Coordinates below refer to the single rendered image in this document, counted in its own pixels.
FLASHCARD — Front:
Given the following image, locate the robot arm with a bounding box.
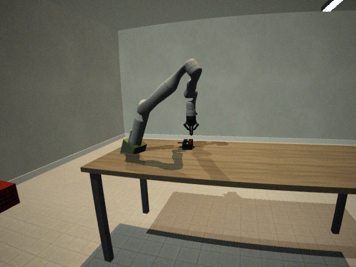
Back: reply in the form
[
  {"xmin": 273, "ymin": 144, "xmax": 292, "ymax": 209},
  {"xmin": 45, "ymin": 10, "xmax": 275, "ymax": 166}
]
[{"xmin": 128, "ymin": 58, "xmax": 202, "ymax": 145}]

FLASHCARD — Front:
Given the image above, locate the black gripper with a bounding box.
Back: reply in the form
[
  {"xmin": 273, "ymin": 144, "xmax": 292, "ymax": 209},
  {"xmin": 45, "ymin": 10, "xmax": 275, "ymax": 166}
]
[{"xmin": 184, "ymin": 116, "xmax": 199, "ymax": 136}]

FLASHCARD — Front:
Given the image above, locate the black power strip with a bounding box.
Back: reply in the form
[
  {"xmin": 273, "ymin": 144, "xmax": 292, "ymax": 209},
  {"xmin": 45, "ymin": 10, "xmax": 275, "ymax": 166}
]
[{"xmin": 178, "ymin": 139, "xmax": 193, "ymax": 150}]

